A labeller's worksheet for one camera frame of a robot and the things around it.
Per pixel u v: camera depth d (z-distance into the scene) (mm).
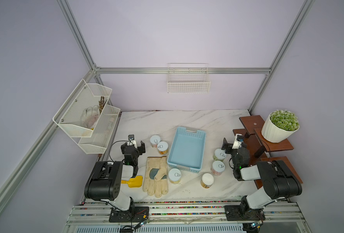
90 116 781
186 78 1006
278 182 452
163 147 931
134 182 839
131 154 717
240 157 699
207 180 783
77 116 765
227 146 820
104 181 456
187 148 1033
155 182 838
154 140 962
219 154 913
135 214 719
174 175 818
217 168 843
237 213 732
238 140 776
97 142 897
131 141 799
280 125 674
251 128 792
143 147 875
